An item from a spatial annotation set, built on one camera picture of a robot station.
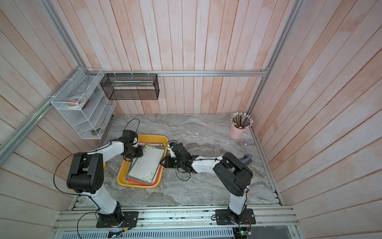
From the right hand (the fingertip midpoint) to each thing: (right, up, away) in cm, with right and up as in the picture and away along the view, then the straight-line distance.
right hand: (161, 163), depth 87 cm
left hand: (-16, +3, +9) cm, 18 cm away
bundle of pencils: (+53, +26, +14) cm, 61 cm away
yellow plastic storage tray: (-22, -3, -1) cm, 23 cm away
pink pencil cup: (+51, +17, +18) cm, 57 cm away
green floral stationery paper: (-11, -4, +4) cm, 12 cm away
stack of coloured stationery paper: (-18, -10, -1) cm, 20 cm away
